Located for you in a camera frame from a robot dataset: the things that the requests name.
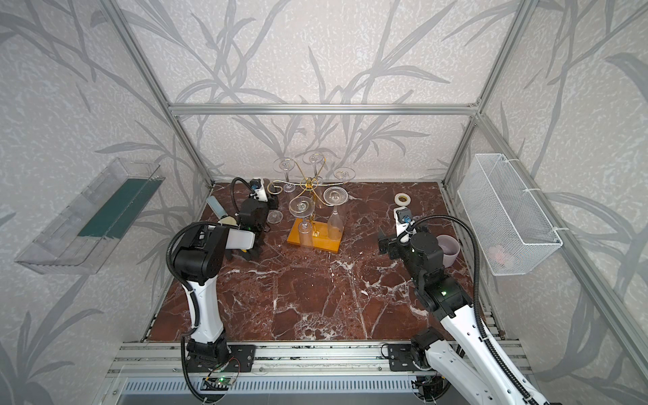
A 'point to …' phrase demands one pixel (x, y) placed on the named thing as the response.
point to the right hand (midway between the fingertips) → (396, 222)
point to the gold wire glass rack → (318, 221)
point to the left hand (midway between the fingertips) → (270, 183)
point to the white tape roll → (402, 202)
